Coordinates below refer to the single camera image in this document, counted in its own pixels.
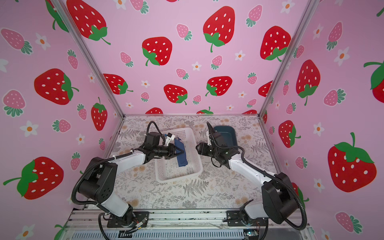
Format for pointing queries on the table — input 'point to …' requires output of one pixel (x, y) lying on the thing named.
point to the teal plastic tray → (225, 135)
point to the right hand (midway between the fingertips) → (198, 147)
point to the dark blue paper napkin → (182, 159)
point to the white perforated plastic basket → (167, 169)
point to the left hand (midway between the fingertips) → (183, 152)
